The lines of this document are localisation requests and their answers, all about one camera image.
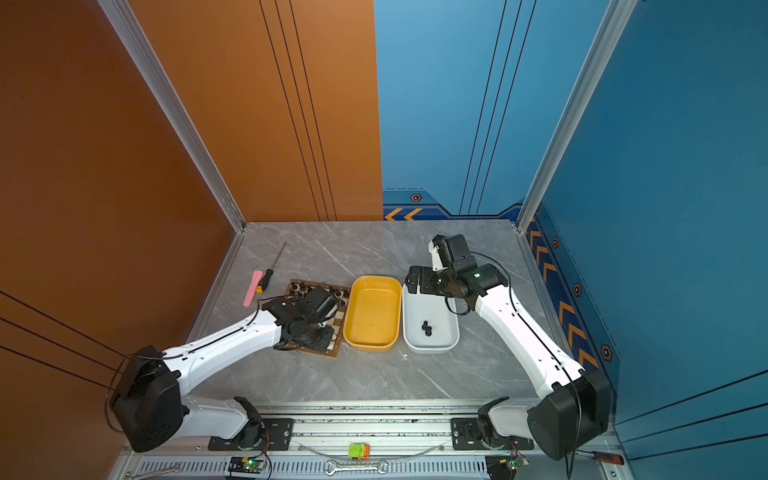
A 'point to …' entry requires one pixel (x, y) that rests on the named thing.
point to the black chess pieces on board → (301, 289)
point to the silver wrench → (379, 467)
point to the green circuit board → (245, 465)
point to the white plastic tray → (429, 325)
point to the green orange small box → (359, 450)
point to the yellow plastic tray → (372, 315)
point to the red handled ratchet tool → (616, 459)
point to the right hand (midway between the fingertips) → (418, 281)
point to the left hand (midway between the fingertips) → (325, 337)
